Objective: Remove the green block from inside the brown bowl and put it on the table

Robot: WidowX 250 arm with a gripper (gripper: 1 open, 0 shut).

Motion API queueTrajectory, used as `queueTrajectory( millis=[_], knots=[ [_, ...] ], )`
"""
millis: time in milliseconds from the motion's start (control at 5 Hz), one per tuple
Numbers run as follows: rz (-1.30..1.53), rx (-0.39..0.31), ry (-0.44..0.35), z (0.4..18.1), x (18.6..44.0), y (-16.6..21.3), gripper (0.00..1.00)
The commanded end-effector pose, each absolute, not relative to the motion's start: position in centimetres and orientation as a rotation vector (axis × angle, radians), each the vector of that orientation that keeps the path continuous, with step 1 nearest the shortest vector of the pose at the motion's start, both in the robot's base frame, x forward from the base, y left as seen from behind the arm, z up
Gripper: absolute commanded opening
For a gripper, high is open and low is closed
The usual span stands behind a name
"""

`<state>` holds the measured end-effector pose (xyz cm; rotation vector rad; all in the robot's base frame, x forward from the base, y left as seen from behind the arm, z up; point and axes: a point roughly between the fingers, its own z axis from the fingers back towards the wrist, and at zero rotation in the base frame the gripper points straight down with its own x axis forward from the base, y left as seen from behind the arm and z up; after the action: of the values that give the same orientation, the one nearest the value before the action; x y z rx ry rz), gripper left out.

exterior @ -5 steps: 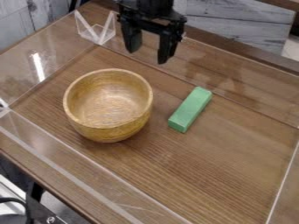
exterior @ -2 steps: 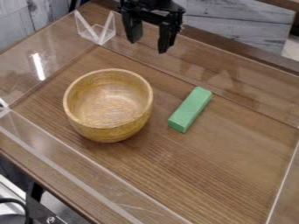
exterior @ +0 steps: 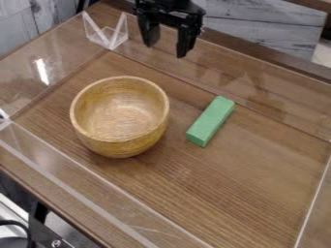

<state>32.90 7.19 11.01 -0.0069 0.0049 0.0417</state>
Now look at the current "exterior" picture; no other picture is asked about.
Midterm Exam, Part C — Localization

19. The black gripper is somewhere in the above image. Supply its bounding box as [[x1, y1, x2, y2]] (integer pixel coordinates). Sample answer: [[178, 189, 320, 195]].
[[135, 0, 206, 58]]

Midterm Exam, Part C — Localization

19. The brown wooden bowl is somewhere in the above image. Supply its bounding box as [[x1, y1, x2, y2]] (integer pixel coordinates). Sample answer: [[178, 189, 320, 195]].
[[70, 76, 170, 158]]

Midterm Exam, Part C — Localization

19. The green rectangular block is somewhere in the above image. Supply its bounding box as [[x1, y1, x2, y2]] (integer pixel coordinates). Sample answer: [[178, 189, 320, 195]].
[[186, 96, 235, 147]]

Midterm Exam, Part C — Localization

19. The clear acrylic corner bracket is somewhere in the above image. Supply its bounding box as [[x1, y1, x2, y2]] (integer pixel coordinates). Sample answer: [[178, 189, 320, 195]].
[[82, 12, 129, 50]]

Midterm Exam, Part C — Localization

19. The clear acrylic tray wall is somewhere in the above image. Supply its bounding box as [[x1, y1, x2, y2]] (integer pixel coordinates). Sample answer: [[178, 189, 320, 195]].
[[0, 17, 331, 248]]

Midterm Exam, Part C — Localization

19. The black table frame bracket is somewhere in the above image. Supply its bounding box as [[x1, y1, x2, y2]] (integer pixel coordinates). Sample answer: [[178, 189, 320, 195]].
[[29, 202, 74, 248]]

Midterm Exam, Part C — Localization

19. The black cable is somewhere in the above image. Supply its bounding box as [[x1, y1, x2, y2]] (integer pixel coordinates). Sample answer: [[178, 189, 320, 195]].
[[0, 219, 34, 248]]

